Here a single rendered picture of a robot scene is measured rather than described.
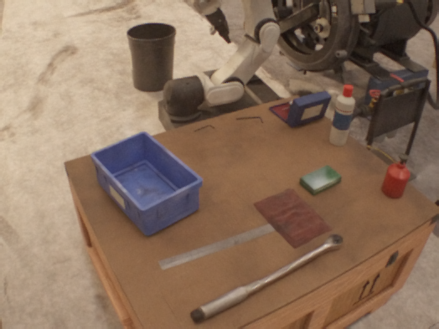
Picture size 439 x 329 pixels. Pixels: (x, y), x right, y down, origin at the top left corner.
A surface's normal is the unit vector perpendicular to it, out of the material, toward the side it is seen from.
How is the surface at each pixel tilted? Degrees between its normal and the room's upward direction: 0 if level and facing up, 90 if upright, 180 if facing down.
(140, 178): 0
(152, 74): 93
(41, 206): 0
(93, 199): 0
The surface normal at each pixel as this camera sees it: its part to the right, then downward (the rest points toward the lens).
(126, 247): 0.05, -0.79
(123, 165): 0.66, 0.48
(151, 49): 0.15, 0.65
